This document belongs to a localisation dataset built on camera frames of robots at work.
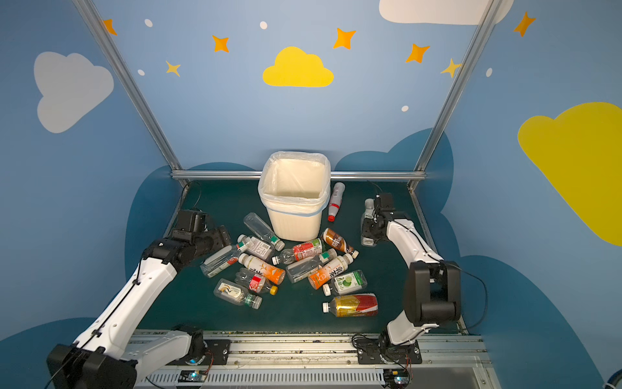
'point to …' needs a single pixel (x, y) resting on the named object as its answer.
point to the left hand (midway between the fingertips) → (223, 237)
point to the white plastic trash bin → (295, 190)
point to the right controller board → (396, 378)
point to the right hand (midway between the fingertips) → (371, 229)
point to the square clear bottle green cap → (235, 292)
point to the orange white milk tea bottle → (332, 270)
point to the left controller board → (192, 376)
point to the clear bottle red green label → (223, 259)
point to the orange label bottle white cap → (269, 271)
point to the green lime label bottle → (346, 282)
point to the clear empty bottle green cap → (262, 230)
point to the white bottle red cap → (335, 204)
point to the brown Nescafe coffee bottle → (338, 241)
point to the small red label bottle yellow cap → (253, 281)
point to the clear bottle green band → (301, 270)
